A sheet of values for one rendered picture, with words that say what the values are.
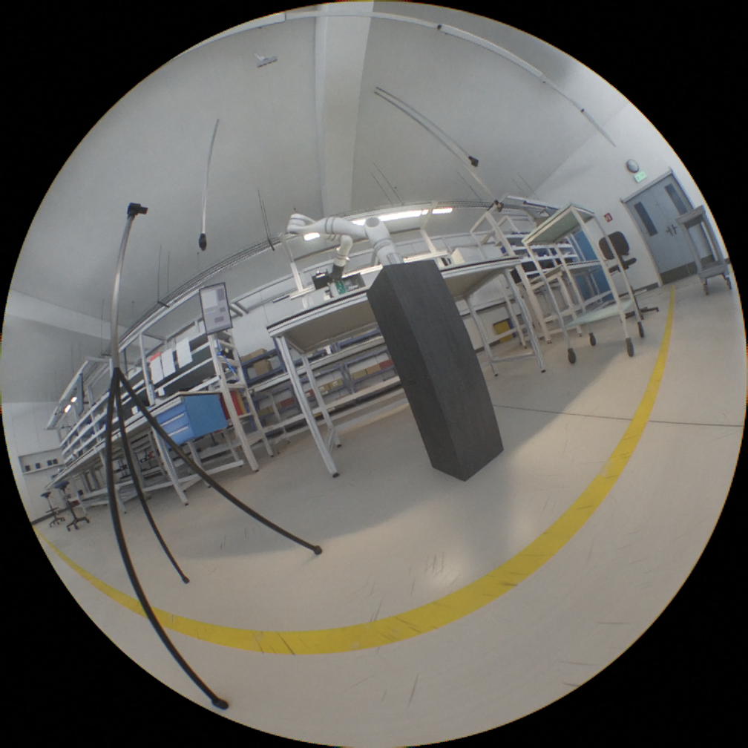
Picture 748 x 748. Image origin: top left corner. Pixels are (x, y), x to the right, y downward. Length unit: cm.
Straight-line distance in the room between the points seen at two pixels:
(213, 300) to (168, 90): 270
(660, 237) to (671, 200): 99
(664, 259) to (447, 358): 649
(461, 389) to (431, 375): 14
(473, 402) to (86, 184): 446
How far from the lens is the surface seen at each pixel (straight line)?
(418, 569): 65
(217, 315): 241
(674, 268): 684
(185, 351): 283
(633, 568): 59
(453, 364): 81
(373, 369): 510
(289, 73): 336
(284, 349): 139
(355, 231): 114
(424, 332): 77
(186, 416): 200
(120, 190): 398
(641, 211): 694
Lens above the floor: 50
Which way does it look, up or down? level
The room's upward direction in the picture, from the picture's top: 21 degrees counter-clockwise
